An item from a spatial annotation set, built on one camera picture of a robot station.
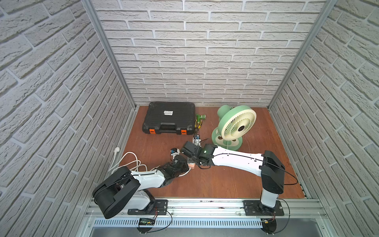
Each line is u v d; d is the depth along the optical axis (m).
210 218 0.73
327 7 0.69
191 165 0.84
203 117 1.10
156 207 0.73
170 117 1.07
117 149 0.97
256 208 0.73
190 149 0.61
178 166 0.69
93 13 0.72
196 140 0.74
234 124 0.76
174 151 0.81
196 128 1.06
